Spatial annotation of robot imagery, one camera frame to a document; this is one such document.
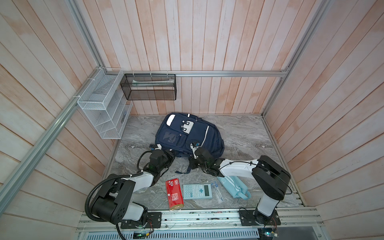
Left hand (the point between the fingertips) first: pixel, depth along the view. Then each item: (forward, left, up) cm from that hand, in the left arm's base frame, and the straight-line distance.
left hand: (178, 152), depth 89 cm
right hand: (-2, -6, -3) cm, 7 cm away
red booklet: (-24, +1, -8) cm, 25 cm away
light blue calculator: (-20, -11, -8) cm, 24 cm away
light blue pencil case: (-18, -32, -6) cm, 38 cm away
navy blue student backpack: (+16, +2, 0) cm, 16 cm away
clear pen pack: (-21, -22, -8) cm, 32 cm away
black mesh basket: (+46, +22, +15) cm, 53 cm away
